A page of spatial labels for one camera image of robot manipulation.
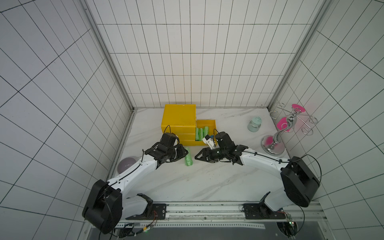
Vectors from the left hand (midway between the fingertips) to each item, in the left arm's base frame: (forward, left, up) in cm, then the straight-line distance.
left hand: (186, 155), depth 82 cm
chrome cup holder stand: (+12, -56, -10) cm, 59 cm away
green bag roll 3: (-3, -2, +1) cm, 4 cm away
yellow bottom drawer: (+28, -18, -9) cm, 34 cm away
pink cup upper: (+27, -69, +11) cm, 75 cm away
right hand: (-1, -7, +2) cm, 7 cm away
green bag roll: (+19, -9, -8) cm, 23 cm away
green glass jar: (+25, -47, -4) cm, 53 cm away
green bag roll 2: (+21, -13, -6) cm, 26 cm away
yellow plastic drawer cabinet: (+16, +3, +12) cm, 20 cm away
